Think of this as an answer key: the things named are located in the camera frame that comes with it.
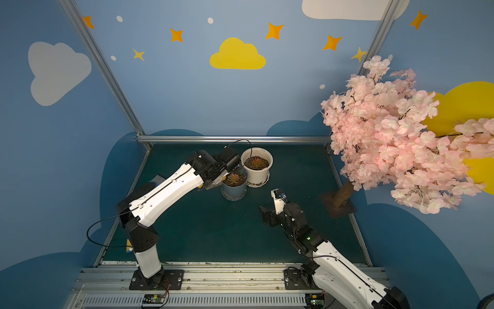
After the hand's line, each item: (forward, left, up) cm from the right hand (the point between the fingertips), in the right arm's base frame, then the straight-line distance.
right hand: (272, 201), depth 81 cm
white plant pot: (+18, +7, -7) cm, 21 cm away
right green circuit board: (-33, -17, -16) cm, 40 cm away
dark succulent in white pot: (+24, +7, -3) cm, 25 cm away
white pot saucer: (+17, +7, -15) cm, 24 cm away
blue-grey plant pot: (+9, +18, -10) cm, 22 cm away
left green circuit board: (-36, +44, -15) cm, 59 cm away
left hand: (+6, +28, +13) cm, 31 cm away
